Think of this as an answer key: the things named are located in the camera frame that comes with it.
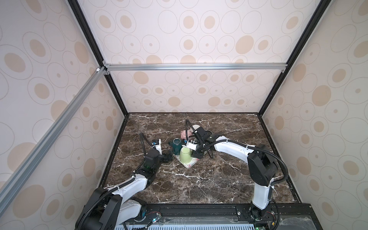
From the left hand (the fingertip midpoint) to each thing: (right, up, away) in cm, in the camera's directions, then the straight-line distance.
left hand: (170, 146), depth 86 cm
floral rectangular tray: (+11, -12, +4) cm, 17 cm away
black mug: (+20, +8, -13) cm, 26 cm away
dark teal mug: (+3, 0, +2) cm, 4 cm away
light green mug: (+9, -5, -1) cm, 10 cm away
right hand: (+14, -3, +6) cm, 16 cm away
